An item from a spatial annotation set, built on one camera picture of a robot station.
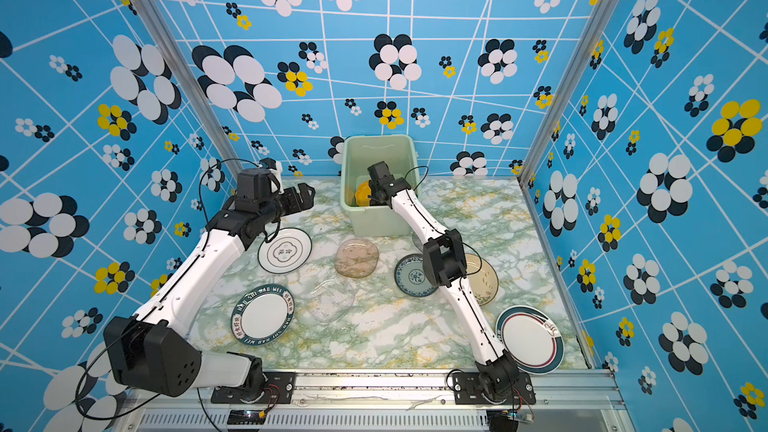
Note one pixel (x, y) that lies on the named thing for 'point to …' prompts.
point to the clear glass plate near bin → (417, 241)
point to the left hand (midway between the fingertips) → (302, 191)
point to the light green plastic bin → (358, 153)
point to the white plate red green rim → (530, 337)
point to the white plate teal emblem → (286, 252)
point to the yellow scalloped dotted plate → (362, 194)
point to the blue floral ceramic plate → (410, 276)
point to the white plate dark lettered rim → (262, 314)
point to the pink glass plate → (356, 258)
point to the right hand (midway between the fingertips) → (370, 196)
